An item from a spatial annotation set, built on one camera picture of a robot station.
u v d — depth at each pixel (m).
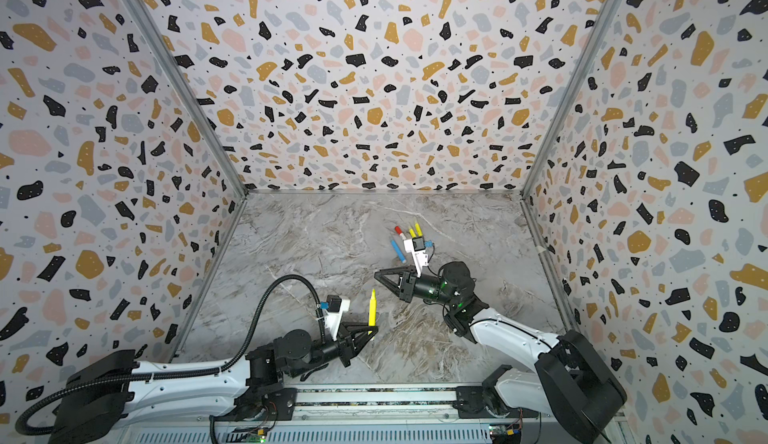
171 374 0.47
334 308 0.65
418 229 1.10
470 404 0.73
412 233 1.09
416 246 0.67
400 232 1.09
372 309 0.70
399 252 1.03
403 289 0.65
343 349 0.63
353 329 0.67
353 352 0.66
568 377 0.42
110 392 0.42
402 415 0.73
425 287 0.67
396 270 0.70
